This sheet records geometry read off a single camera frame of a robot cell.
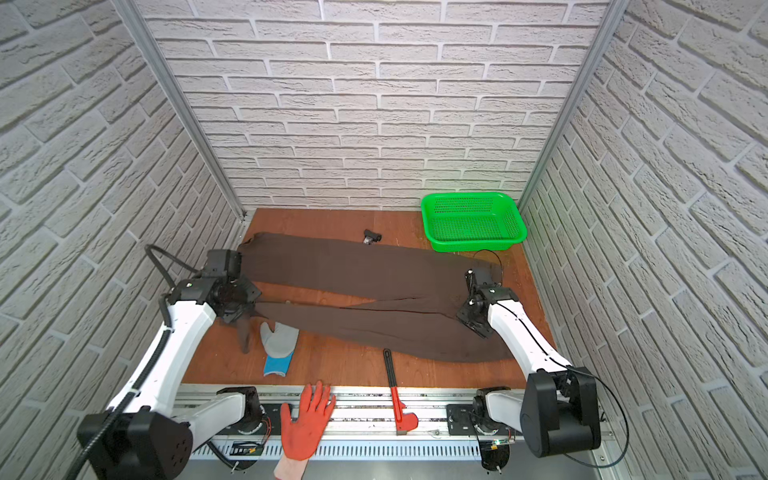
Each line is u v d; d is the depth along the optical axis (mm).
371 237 1100
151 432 375
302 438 707
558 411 407
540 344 467
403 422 725
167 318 467
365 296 967
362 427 742
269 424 725
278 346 851
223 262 598
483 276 684
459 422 734
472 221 1178
